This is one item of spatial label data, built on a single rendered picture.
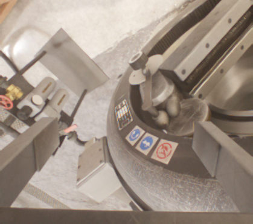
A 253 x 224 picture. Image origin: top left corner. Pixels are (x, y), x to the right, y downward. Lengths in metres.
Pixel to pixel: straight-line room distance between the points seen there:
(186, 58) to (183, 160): 0.21
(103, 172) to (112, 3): 0.83
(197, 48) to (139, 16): 0.67
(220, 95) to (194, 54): 0.27
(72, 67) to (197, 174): 1.10
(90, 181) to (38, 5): 0.98
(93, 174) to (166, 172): 0.22
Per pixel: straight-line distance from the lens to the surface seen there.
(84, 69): 1.22
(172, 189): 0.24
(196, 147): 0.17
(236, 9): 0.48
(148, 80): 0.41
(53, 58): 1.27
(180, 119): 0.36
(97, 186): 0.46
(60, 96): 1.00
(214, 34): 0.43
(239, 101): 0.72
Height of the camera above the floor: 1.00
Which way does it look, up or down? 51 degrees down
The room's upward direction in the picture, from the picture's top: 168 degrees counter-clockwise
